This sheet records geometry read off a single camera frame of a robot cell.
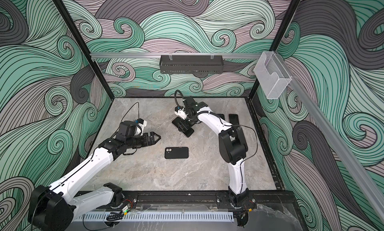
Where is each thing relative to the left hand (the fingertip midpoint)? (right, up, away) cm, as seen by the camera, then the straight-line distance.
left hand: (156, 137), depth 80 cm
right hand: (+15, +5, +12) cm, 20 cm away
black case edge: (+10, -11, +11) cm, 19 cm away
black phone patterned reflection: (+15, +6, +1) cm, 16 cm away
